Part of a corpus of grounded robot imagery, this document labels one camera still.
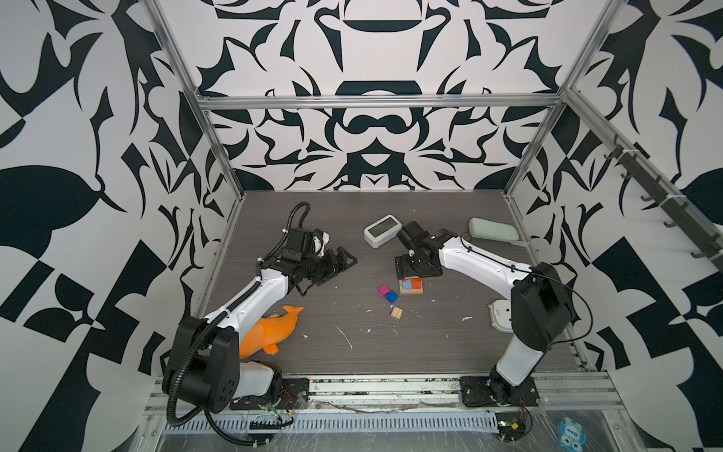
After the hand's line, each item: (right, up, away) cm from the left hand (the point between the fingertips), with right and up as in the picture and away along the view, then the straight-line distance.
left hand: (350, 261), depth 83 cm
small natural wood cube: (+14, -16, +4) cm, 22 cm away
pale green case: (+53, +8, +25) cm, 59 cm away
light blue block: (+18, -9, +8) cm, 22 cm away
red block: (+18, -7, +9) cm, 21 cm away
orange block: (+21, -8, +9) cm, 24 cm away
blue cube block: (+13, -13, +9) cm, 20 cm away
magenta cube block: (+10, -11, +9) cm, 17 cm away
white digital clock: (+11, +8, +18) cm, 23 cm away
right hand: (+19, -3, +6) cm, 20 cm away
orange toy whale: (-23, -19, -5) cm, 30 cm away
